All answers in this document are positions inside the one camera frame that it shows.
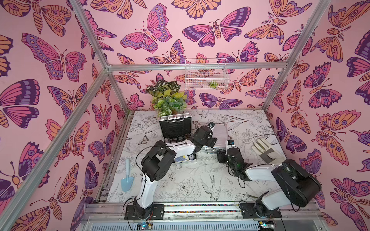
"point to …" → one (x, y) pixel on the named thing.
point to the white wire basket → (206, 79)
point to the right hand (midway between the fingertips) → (220, 150)
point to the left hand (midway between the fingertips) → (211, 134)
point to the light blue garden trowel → (127, 183)
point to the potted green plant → (166, 99)
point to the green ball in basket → (213, 84)
